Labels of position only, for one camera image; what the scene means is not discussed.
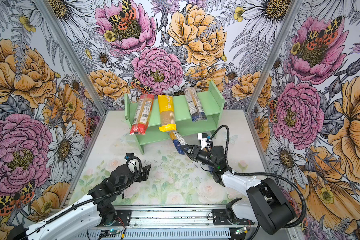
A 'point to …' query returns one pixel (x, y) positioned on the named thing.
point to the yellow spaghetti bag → (167, 116)
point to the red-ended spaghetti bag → (142, 114)
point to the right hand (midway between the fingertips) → (181, 151)
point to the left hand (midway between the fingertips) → (142, 168)
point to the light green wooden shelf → (212, 102)
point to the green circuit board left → (108, 233)
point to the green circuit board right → (239, 231)
